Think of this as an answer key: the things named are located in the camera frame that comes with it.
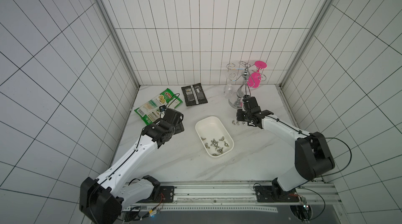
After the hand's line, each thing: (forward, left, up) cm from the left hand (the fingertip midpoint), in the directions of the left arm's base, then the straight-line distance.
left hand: (171, 128), depth 80 cm
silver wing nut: (+12, -36, -13) cm, 40 cm away
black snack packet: (+34, -10, -12) cm, 38 cm away
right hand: (+14, -35, -5) cm, 38 cm away
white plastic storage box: (+3, -24, -15) cm, 28 cm away
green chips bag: (+19, +19, -12) cm, 29 cm away
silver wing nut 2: (+12, -38, -14) cm, 42 cm away
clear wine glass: (+26, -32, +3) cm, 41 cm away
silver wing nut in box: (+1, -17, -13) cm, 21 cm away
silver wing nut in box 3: (-2, -30, -14) cm, 33 cm away
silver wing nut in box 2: (-2, -24, -14) cm, 27 cm away
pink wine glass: (+34, -50, +4) cm, 61 cm away
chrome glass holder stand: (+29, -42, +12) cm, 53 cm away
